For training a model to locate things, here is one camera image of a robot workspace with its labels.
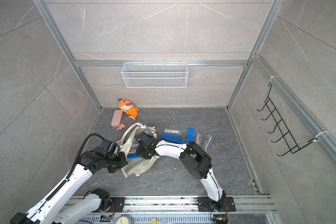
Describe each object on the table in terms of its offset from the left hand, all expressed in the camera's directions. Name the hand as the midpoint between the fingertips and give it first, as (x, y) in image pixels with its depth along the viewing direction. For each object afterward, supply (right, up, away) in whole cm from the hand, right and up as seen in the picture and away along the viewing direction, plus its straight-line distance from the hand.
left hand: (131, 160), depth 76 cm
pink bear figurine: (-15, +18, +28) cm, 37 cm away
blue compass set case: (+36, +10, +25) cm, 45 cm away
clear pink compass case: (+43, +8, +24) cm, 50 cm away
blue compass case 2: (-2, 0, +9) cm, 10 cm away
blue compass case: (+23, +9, +27) cm, 36 cm away
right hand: (+1, 0, +12) cm, 12 cm away
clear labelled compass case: (+25, +13, +27) cm, 39 cm away
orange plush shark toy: (-13, +33, +35) cm, 50 cm away
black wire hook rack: (+78, +20, -8) cm, 80 cm away
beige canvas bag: (+2, -5, +6) cm, 7 cm away
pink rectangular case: (-22, +24, +35) cm, 47 cm away
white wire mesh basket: (+19, +56, +24) cm, 64 cm away
